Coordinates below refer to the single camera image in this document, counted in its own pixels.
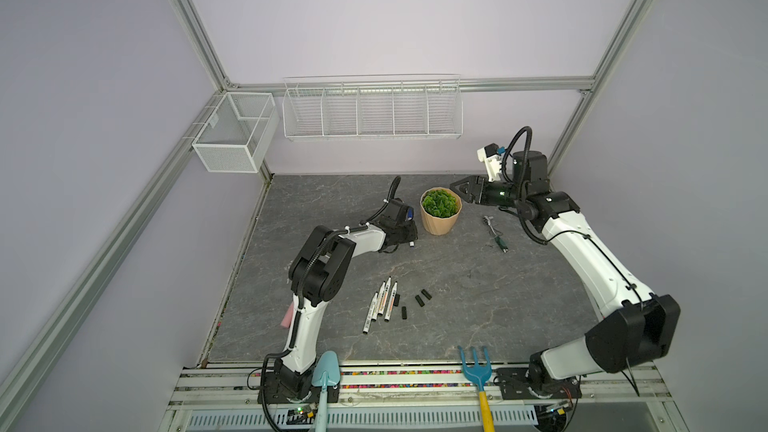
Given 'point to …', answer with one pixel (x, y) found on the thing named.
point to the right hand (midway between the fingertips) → (456, 188)
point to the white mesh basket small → (242, 134)
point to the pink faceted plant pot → (440, 226)
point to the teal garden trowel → (325, 374)
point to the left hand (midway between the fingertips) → (419, 233)
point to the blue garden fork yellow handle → (481, 374)
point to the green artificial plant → (439, 203)
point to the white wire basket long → (373, 111)
